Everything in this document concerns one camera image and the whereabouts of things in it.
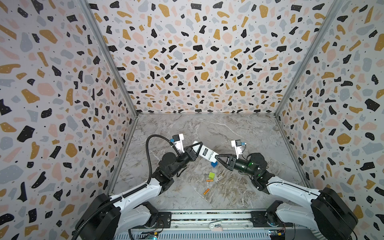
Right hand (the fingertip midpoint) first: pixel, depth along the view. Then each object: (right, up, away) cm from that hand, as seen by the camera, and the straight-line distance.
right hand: (214, 157), depth 71 cm
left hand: (-6, +7, -1) cm, 9 cm away
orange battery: (-2, -17, +17) cm, 24 cm away
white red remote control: (-4, +2, +2) cm, 5 cm away
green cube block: (0, -14, +17) cm, 22 cm away
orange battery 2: (-4, -22, +12) cm, 25 cm away
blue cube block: (+1, -9, +22) cm, 24 cm away
